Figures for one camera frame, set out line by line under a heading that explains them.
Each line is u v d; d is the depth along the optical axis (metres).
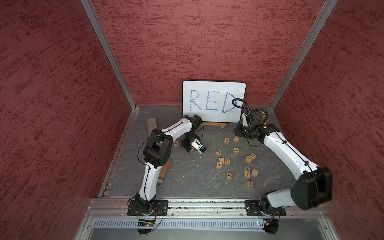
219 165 0.87
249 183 0.80
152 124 1.06
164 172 0.85
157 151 0.55
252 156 0.90
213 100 0.97
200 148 0.81
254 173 0.84
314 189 0.41
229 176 0.83
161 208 0.74
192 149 0.84
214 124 1.03
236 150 0.92
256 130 0.57
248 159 0.90
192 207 0.76
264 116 0.92
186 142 0.85
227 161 0.88
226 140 0.97
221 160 0.89
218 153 0.92
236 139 0.97
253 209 0.74
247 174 0.83
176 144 0.95
